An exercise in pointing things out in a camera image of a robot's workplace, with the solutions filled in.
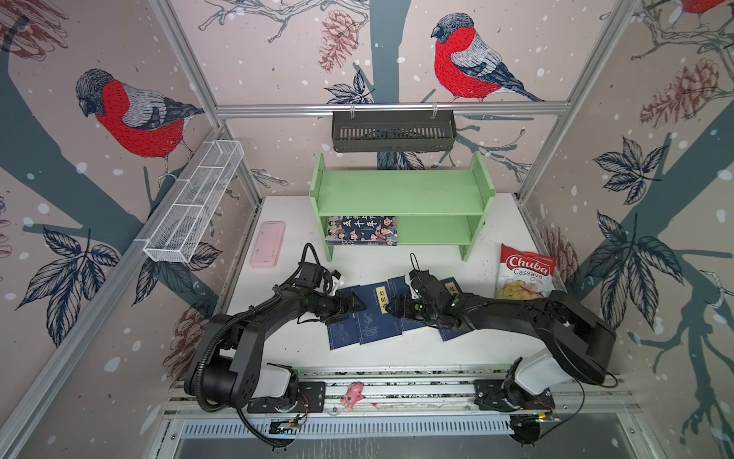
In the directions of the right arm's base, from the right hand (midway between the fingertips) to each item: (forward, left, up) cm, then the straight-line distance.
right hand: (390, 313), depth 85 cm
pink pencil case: (+24, +46, 0) cm, 52 cm away
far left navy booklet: (-6, +14, -2) cm, 15 cm away
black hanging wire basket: (+59, 0, +27) cm, 64 cm away
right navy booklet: (-3, -18, -3) cm, 18 cm away
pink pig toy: (-21, +9, -1) cm, 23 cm away
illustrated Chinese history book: (+23, +10, +12) cm, 28 cm away
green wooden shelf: (+21, -15, +24) cm, 36 cm away
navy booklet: (-2, +5, -2) cm, 5 cm away
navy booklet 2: (+11, -2, -4) cm, 12 cm away
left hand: (-1, +10, +3) cm, 10 cm away
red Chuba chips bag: (+14, -44, 0) cm, 46 cm away
